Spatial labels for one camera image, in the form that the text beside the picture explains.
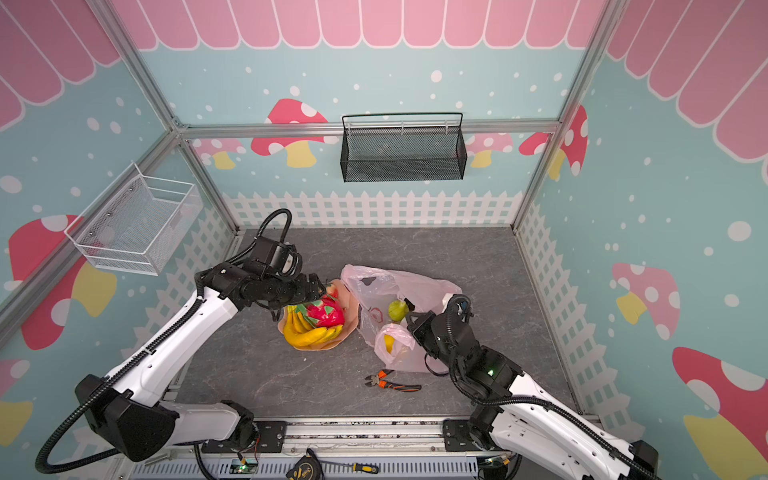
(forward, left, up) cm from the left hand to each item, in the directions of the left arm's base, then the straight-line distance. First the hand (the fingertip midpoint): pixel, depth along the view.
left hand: (310, 299), depth 76 cm
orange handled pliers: (-14, -18, -19) cm, 30 cm away
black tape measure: (-34, -2, -17) cm, 38 cm away
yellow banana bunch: (-3, +6, -13) cm, 15 cm away
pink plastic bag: (-10, -22, -4) cm, 24 cm away
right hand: (-5, -23, +3) cm, 24 cm away
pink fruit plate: (+3, -8, -17) cm, 19 cm away
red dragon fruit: (+2, -2, -10) cm, 10 cm away
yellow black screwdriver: (-34, -16, -19) cm, 42 cm away
